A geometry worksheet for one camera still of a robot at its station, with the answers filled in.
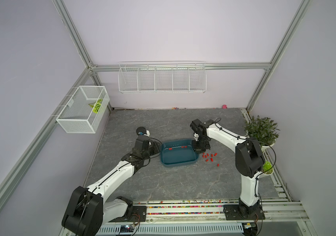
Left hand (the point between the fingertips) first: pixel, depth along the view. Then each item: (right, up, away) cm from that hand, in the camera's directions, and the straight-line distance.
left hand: (160, 145), depth 85 cm
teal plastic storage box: (+10, -7, +12) cm, 17 cm away
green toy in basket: (-35, +22, -3) cm, 42 cm away
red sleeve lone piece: (+14, -4, +14) cm, 20 cm away
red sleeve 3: (+29, -11, +9) cm, 32 cm away
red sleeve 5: (+36, -8, +11) cm, 38 cm away
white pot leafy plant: (+59, +9, -2) cm, 60 cm away
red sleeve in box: (+6, -4, +12) cm, 14 cm away
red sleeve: (+28, -7, +11) cm, 31 cm away
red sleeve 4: (+32, -11, +9) cm, 35 cm away
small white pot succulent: (+58, -11, -6) cm, 59 cm away
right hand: (+22, -5, +6) cm, 24 cm away
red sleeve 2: (+30, -8, +10) cm, 33 cm away
